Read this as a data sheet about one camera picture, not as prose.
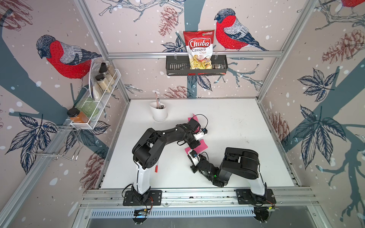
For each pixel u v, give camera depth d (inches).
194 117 41.5
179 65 37.4
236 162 21.8
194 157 29.8
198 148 35.1
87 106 27.0
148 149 20.1
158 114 39.7
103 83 30.0
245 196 28.7
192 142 32.9
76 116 23.4
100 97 28.4
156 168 32.9
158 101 40.8
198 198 29.3
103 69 31.2
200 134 33.6
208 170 26.3
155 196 28.8
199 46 31.6
